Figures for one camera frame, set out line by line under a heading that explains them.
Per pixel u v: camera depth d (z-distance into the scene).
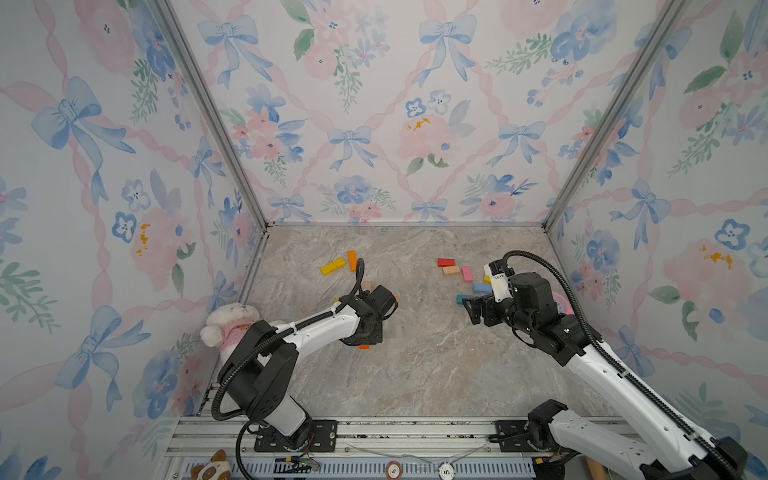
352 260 1.09
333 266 1.06
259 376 0.44
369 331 0.64
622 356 0.85
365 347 0.86
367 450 0.73
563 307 0.94
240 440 0.69
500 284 0.66
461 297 1.00
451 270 1.06
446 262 1.09
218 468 0.68
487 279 0.67
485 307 0.66
